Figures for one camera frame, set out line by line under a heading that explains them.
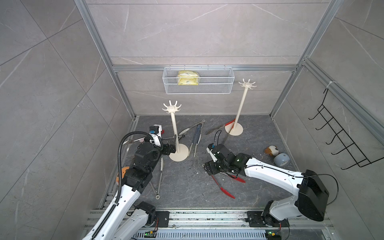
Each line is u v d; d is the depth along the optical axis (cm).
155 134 55
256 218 73
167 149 62
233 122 113
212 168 71
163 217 73
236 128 111
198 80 88
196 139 106
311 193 41
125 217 46
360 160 58
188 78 87
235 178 86
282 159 86
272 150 97
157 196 81
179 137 104
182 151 99
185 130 109
